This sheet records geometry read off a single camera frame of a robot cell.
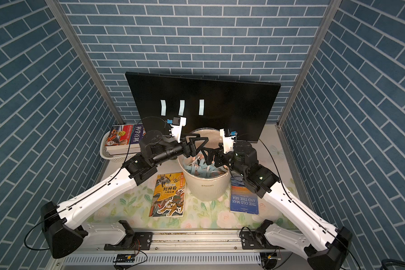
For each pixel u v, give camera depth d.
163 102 0.72
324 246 0.38
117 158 0.94
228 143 0.59
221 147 0.59
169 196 0.86
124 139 0.96
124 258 0.72
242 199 0.85
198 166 0.85
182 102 0.72
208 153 0.59
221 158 0.60
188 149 0.57
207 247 0.74
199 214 0.82
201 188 0.69
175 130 0.57
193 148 0.56
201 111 0.72
